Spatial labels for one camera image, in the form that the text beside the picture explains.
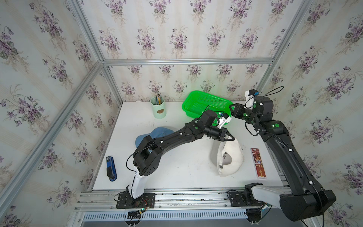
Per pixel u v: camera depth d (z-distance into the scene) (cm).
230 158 67
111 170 80
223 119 70
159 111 103
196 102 119
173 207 73
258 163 85
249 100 59
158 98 101
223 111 72
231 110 69
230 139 71
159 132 88
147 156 48
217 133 68
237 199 73
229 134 70
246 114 60
